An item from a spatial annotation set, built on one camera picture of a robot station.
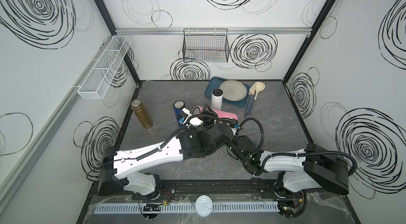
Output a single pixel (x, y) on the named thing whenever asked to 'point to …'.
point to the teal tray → (213, 83)
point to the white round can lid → (203, 205)
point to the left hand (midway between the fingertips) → (209, 111)
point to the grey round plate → (233, 90)
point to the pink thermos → (197, 110)
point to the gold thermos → (138, 108)
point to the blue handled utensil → (251, 93)
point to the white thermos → (216, 99)
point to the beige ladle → (259, 86)
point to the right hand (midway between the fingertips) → (216, 126)
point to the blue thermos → (178, 105)
